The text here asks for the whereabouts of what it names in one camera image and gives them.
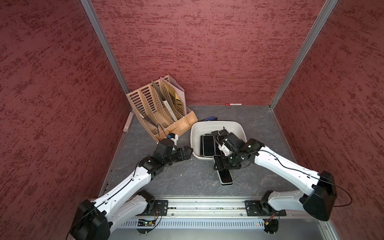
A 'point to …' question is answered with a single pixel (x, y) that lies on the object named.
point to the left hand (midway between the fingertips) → (186, 154)
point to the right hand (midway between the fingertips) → (221, 170)
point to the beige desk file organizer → (159, 111)
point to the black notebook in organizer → (148, 119)
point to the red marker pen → (233, 104)
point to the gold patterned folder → (174, 94)
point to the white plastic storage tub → (200, 128)
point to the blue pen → (210, 118)
